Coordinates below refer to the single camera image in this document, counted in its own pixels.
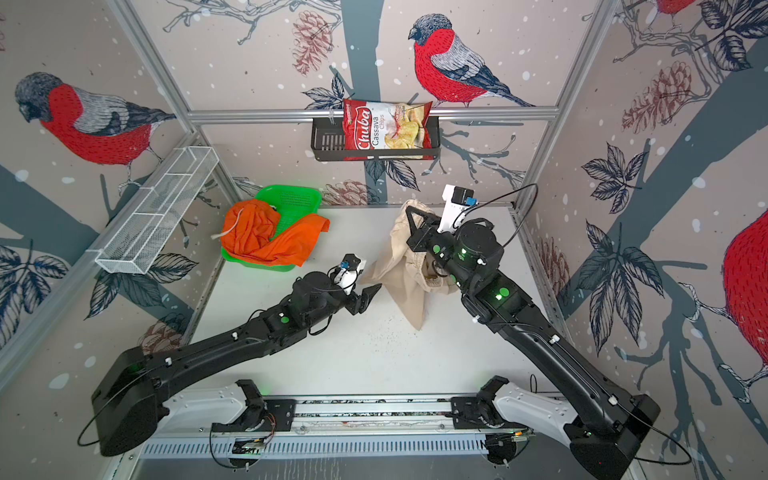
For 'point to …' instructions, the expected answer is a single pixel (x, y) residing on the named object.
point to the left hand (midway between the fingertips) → (370, 277)
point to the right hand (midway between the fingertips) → (397, 215)
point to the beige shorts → (407, 273)
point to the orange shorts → (247, 226)
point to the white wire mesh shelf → (138, 240)
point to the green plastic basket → (293, 202)
